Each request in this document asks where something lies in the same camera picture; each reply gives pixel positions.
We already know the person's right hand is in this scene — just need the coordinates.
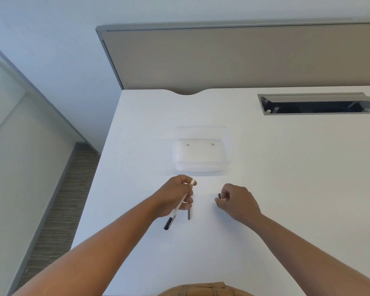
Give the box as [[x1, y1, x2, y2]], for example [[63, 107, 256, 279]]
[[215, 183, 263, 225]]

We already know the person's left hand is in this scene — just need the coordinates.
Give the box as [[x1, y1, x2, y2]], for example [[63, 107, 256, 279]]
[[151, 175, 197, 219]]

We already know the white pen barrel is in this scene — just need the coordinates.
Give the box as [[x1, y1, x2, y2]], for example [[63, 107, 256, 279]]
[[171, 179, 197, 220]]

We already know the person's right forearm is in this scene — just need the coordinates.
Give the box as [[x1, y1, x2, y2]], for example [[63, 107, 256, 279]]
[[249, 212, 370, 296]]

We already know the person's left forearm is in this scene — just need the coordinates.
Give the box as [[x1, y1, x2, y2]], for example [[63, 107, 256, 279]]
[[12, 197, 161, 296]]

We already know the clear plastic container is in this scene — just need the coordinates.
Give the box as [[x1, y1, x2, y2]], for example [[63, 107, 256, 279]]
[[172, 125, 232, 173]]

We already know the tan plaid clothing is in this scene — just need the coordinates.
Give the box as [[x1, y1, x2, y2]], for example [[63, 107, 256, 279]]
[[157, 282, 253, 296]]

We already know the beige desk partition panel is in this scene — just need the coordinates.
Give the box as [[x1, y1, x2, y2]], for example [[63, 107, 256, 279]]
[[95, 18, 370, 96]]

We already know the grey desk cable tray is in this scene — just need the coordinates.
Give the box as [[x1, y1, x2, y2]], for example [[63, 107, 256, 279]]
[[257, 92, 370, 116]]

